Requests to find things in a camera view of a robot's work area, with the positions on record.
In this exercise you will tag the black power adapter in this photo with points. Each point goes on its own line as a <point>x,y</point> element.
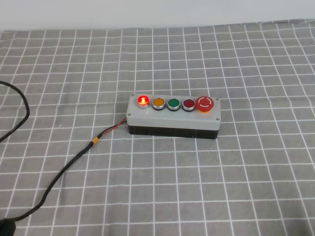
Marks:
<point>7,227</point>

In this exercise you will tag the grey checkered tablecloth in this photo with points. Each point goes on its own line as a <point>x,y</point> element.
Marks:
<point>256,179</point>

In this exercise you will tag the grey black button switch box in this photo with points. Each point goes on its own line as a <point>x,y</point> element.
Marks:
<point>174,116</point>

